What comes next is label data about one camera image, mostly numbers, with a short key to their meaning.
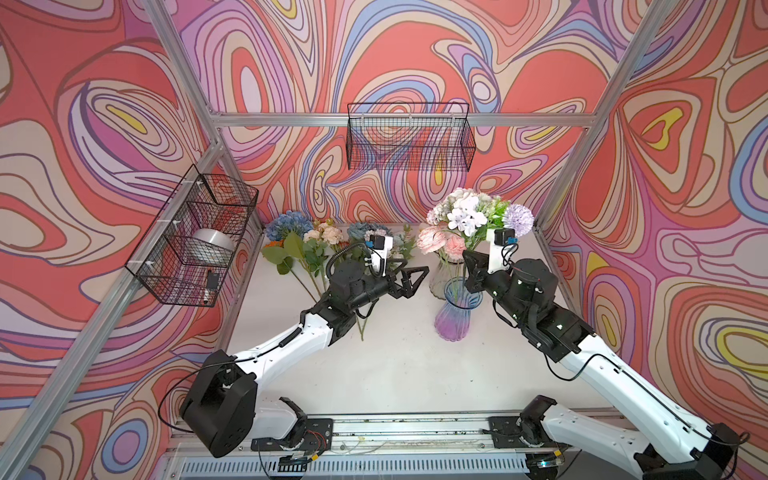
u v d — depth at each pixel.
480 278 0.60
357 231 1.02
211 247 0.70
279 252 1.05
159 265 0.67
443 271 0.89
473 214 0.57
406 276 0.64
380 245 0.65
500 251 0.59
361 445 0.73
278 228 1.08
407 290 0.64
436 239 0.69
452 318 0.93
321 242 1.08
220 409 0.41
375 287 0.64
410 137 0.96
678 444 0.38
